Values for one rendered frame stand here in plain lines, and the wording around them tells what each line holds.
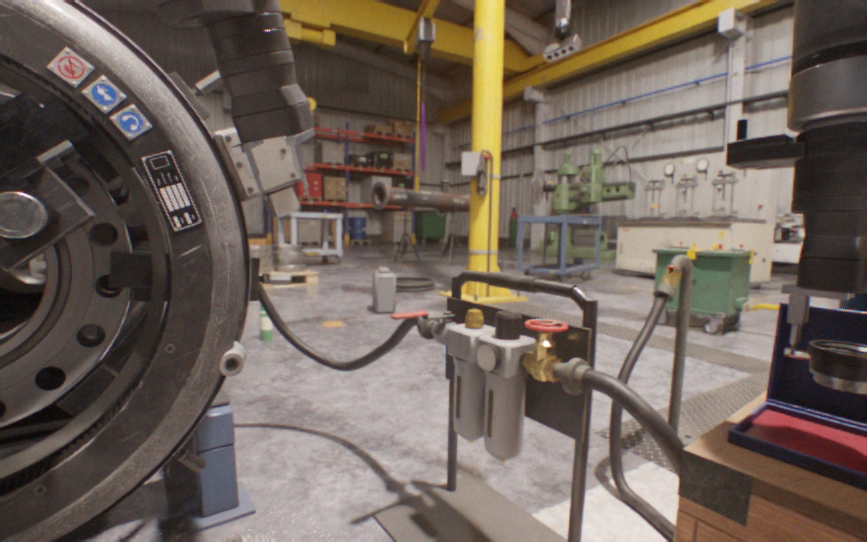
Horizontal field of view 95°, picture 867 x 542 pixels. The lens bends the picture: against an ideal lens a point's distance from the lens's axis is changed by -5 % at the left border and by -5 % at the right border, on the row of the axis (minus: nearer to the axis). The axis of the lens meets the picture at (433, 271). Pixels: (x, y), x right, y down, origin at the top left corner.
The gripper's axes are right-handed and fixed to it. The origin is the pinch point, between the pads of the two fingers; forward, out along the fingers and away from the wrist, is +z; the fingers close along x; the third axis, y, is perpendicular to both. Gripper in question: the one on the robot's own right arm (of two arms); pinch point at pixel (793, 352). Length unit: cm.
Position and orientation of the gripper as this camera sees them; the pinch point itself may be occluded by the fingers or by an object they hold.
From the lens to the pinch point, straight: 51.5
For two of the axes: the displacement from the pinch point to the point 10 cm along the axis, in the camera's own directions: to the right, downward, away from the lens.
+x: 8.1, -0.5, 5.9
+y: 5.9, 0.9, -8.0
